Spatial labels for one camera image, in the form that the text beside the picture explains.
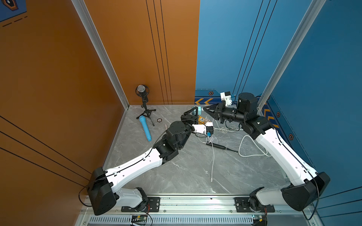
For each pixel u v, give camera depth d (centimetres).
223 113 58
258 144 50
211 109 63
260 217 72
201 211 72
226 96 63
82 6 69
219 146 95
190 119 58
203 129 58
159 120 112
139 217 71
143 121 106
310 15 72
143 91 97
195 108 65
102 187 39
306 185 38
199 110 65
